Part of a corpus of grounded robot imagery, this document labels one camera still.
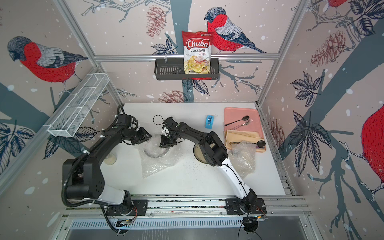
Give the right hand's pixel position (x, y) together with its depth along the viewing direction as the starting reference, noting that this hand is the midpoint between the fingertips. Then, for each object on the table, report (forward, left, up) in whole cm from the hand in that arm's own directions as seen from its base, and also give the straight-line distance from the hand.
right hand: (160, 147), depth 94 cm
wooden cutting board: (+11, -48, -1) cm, 49 cm away
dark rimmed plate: (-2, +4, +2) cm, 5 cm away
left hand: (+3, +3, +11) cm, 12 cm away
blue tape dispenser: (+22, -32, +1) cm, 39 cm away
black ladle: (+5, -65, 0) cm, 65 cm away
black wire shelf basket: (+39, -7, +33) cm, 51 cm away
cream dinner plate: (-3, -25, -2) cm, 25 cm away
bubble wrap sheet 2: (-4, -52, +2) cm, 52 cm away
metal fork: (+22, -59, -1) cm, 63 cm away
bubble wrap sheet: (-8, +2, +2) cm, 9 cm away
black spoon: (+27, -59, -1) cm, 65 cm away
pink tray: (+29, -50, +2) cm, 58 cm away
